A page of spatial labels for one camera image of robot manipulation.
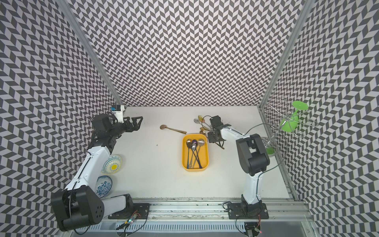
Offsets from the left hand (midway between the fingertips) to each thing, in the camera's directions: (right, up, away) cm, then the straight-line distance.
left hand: (135, 118), depth 80 cm
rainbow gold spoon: (+38, -1, +30) cm, 49 cm away
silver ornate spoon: (+32, -18, +14) cm, 39 cm away
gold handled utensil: (+10, -6, +28) cm, 30 cm away
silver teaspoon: (+34, -1, +30) cm, 45 cm away
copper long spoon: (+50, -19, +21) cm, 57 cm away
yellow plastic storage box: (+38, -22, +13) cm, 46 cm away
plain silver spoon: (+37, -16, +19) cm, 44 cm away
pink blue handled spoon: (+29, -18, +16) cm, 38 cm away
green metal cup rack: (+90, -1, +16) cm, 91 cm away
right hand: (+47, -14, +19) cm, 52 cm away
